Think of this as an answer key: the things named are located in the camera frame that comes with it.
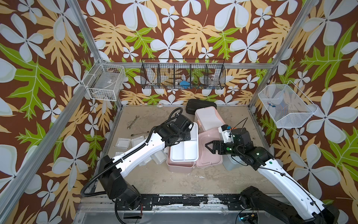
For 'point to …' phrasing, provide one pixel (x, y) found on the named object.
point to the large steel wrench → (136, 117)
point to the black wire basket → (182, 73)
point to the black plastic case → (193, 104)
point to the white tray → (186, 150)
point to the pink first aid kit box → (206, 157)
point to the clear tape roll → (160, 105)
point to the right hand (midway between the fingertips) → (209, 144)
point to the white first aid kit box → (207, 118)
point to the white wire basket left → (105, 82)
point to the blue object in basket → (184, 84)
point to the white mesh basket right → (288, 107)
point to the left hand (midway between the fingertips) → (188, 133)
